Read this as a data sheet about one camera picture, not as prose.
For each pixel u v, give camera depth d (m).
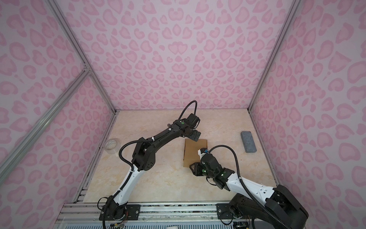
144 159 0.61
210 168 0.64
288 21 0.74
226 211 0.73
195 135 0.90
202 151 0.77
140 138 0.62
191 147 0.93
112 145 0.99
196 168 0.74
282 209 0.41
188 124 0.76
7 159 0.52
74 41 0.80
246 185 0.50
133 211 0.73
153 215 0.73
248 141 0.97
